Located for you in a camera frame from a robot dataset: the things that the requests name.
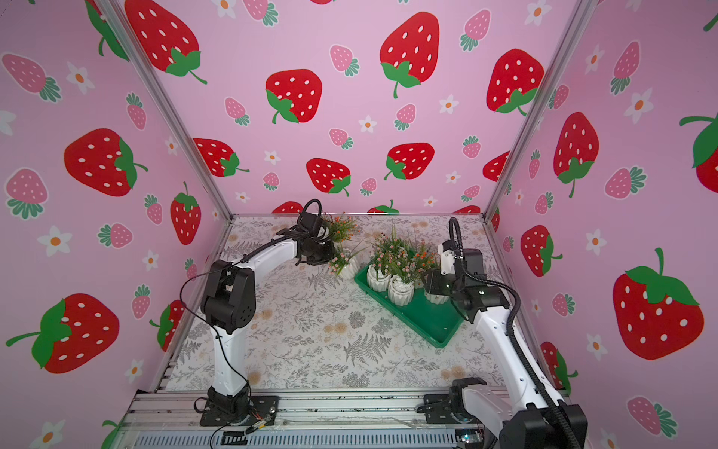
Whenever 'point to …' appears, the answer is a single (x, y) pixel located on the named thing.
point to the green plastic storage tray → (436, 323)
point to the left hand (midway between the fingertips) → (339, 256)
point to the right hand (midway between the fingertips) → (424, 276)
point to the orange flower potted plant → (423, 260)
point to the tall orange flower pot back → (341, 227)
